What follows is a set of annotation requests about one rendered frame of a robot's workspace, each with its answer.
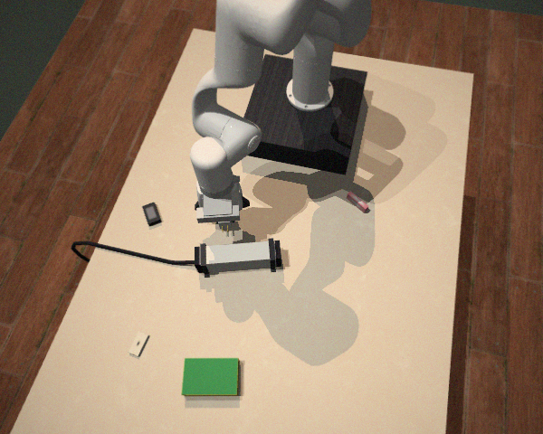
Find green rectangular block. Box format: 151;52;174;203
181;358;240;396

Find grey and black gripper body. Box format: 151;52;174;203
196;182;243;210

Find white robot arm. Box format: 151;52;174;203
190;0;371;223

